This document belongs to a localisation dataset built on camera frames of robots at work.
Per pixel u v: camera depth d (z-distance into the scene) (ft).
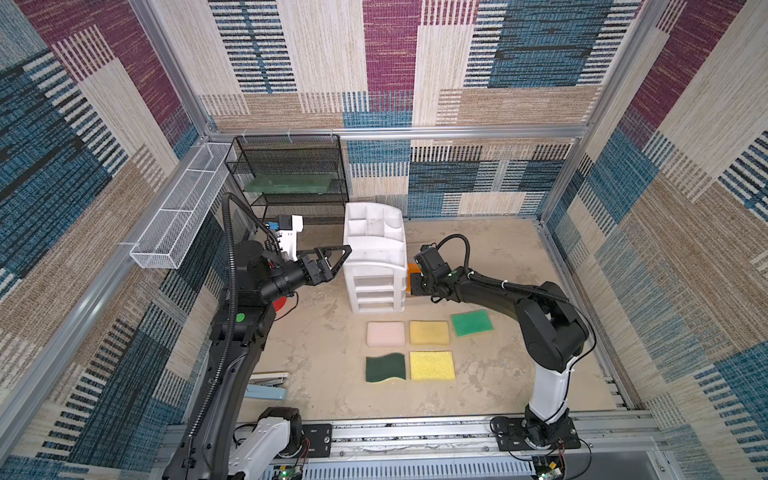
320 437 2.44
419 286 2.86
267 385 2.66
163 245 2.98
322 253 1.81
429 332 2.96
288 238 1.89
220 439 1.30
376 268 2.55
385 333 2.95
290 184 3.09
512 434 2.45
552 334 1.64
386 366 2.73
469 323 3.00
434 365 2.74
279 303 3.26
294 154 3.34
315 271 1.83
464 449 2.39
